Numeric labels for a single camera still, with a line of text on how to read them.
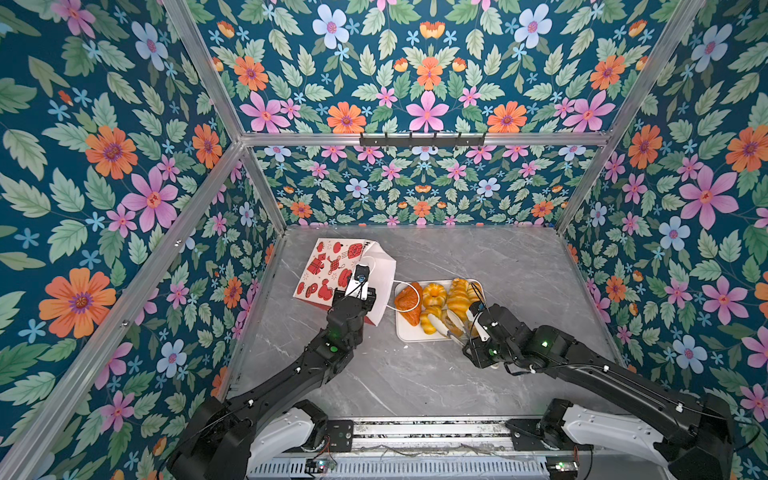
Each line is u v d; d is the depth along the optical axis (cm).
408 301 93
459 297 89
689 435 40
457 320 84
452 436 75
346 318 57
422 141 93
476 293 101
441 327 80
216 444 40
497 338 59
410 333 89
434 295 96
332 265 88
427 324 87
